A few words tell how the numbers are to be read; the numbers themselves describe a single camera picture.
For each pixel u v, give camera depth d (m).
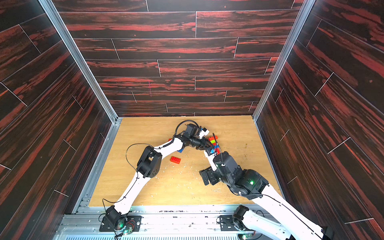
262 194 0.42
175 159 0.96
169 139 1.05
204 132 0.96
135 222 0.73
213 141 0.96
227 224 0.73
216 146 0.96
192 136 0.90
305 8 0.66
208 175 0.59
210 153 0.58
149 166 0.67
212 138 0.96
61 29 0.72
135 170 0.67
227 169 0.47
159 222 0.75
